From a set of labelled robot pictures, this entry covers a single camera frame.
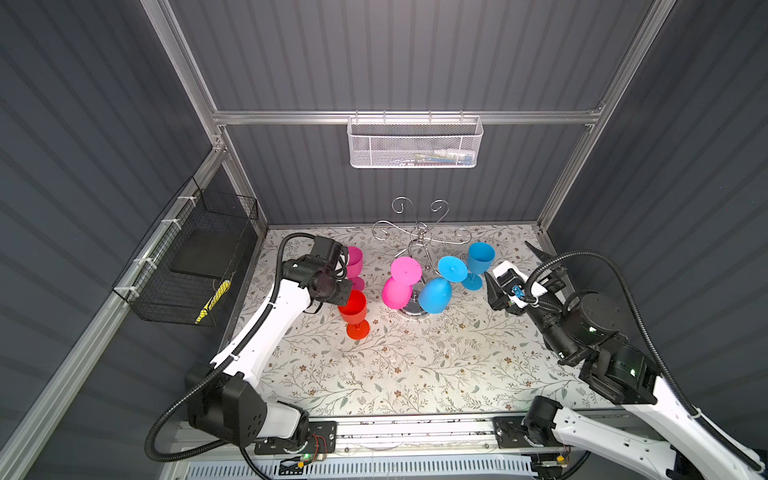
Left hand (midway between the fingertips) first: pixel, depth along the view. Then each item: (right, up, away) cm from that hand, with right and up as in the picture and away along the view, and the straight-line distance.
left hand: (339, 291), depth 81 cm
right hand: (+39, +9, -24) cm, 46 cm away
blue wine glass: (+26, 0, -5) cm, 26 cm away
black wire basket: (-37, +6, -9) cm, 39 cm away
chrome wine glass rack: (+25, +10, +31) cm, 41 cm away
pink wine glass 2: (+17, +6, -12) cm, 22 cm away
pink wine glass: (+3, +6, +11) cm, 12 cm away
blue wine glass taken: (+42, +9, +13) cm, 45 cm away
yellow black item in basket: (-26, +2, -10) cm, 28 cm away
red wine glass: (+4, -6, -2) cm, 7 cm away
